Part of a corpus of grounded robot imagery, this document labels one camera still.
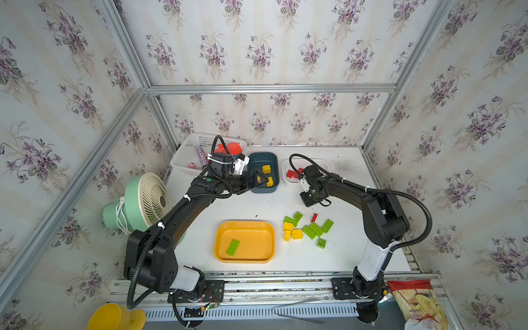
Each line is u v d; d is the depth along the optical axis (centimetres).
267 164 108
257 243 84
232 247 82
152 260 41
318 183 71
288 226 88
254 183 68
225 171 64
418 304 66
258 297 73
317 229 88
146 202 65
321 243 84
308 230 88
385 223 49
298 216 91
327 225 90
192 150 111
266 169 108
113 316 55
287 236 84
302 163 74
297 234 86
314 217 89
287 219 91
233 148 108
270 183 101
